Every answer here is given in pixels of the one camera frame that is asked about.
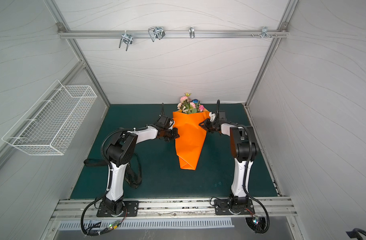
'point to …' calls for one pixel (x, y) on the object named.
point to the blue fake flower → (195, 101)
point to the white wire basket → (52, 125)
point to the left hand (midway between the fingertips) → (182, 133)
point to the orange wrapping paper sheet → (192, 136)
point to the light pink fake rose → (185, 100)
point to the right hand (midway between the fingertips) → (202, 121)
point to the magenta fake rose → (201, 108)
